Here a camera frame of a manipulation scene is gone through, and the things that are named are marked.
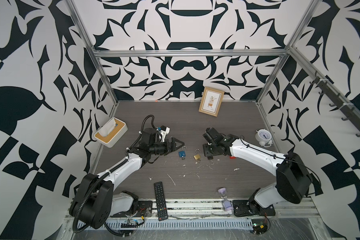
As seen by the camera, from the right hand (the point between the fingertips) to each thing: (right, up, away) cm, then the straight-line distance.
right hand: (206, 150), depth 86 cm
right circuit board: (+22, -34, -15) cm, 43 cm away
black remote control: (-25, -24, -11) cm, 36 cm away
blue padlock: (-14, -4, +6) cm, 16 cm away
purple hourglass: (+8, -24, -12) cm, 28 cm away
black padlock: (+3, -6, +5) cm, 8 cm away
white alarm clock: (+39, +6, +11) cm, 41 cm away
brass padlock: (-4, -5, +5) cm, 8 cm away
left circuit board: (-38, -32, -14) cm, 52 cm away
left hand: (-15, +5, -7) cm, 17 cm away
